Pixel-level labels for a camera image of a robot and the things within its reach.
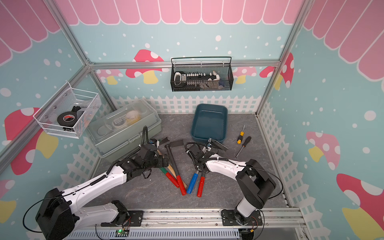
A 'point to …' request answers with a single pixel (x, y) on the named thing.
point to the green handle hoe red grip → (170, 177)
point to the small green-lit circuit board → (121, 233)
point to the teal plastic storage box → (210, 121)
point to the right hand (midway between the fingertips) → (197, 159)
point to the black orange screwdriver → (249, 138)
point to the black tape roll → (67, 118)
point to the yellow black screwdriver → (240, 138)
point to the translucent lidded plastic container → (120, 130)
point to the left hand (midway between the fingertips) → (163, 160)
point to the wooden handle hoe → (172, 170)
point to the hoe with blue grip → (193, 182)
